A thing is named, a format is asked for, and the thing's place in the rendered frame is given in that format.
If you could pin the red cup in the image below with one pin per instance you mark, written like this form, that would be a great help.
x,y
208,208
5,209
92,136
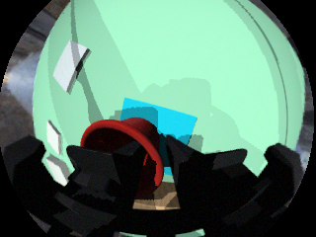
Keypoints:
x,y
111,135

